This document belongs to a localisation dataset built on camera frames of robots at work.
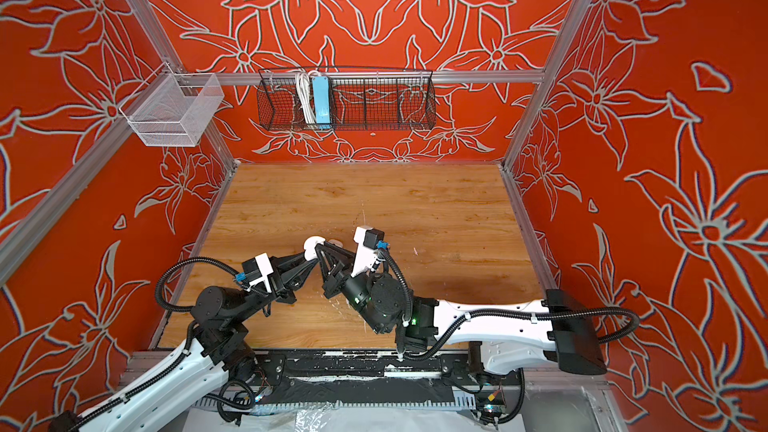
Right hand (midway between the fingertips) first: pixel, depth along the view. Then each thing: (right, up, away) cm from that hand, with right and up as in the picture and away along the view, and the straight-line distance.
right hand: (311, 250), depth 57 cm
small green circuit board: (+40, -39, +12) cm, 58 cm away
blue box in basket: (-5, +39, +33) cm, 51 cm away
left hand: (-1, -2, +3) cm, 4 cm away
